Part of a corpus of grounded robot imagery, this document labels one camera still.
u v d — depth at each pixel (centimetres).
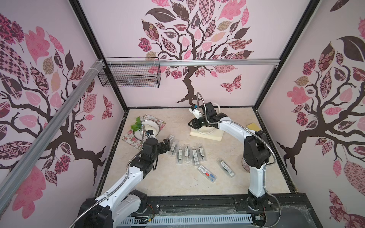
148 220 70
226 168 85
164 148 74
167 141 75
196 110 83
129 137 100
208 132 81
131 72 95
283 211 73
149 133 71
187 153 92
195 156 90
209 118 73
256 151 52
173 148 94
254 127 109
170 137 100
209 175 83
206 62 92
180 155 90
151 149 61
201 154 92
